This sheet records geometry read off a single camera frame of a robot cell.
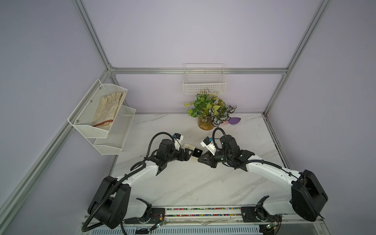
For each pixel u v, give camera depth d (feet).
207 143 2.27
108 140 2.97
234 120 3.79
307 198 1.38
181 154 2.45
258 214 2.14
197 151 3.13
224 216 2.45
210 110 2.91
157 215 2.40
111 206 1.34
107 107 2.58
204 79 3.13
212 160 2.27
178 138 2.52
